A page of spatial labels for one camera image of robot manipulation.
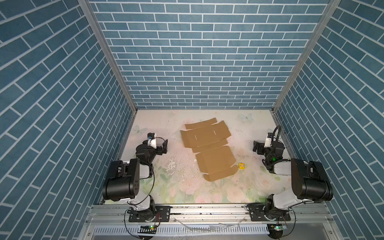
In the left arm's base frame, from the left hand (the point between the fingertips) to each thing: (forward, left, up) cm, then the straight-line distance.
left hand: (160, 139), depth 92 cm
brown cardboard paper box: (+5, -31, -8) cm, 32 cm away
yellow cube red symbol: (-15, -50, -7) cm, 53 cm away
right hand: (-1, -65, -1) cm, 65 cm away
